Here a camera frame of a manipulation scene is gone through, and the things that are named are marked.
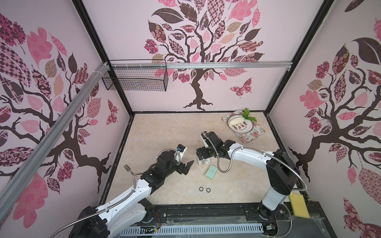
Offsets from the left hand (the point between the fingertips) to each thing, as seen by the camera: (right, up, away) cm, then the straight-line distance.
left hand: (186, 159), depth 81 cm
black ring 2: (+12, -17, +1) cm, 21 cm away
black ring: (+9, -17, +1) cm, 19 cm away
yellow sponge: (+59, -23, -5) cm, 64 cm away
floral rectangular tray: (+51, +15, +27) cm, 59 cm away
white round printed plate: (+42, +18, +29) cm, 54 cm away
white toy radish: (+45, +27, +33) cm, 62 cm away
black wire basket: (-33, +52, +14) cm, 63 cm away
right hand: (+10, +4, +8) cm, 14 cm away
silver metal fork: (-37, -8, +9) cm, 39 cm away
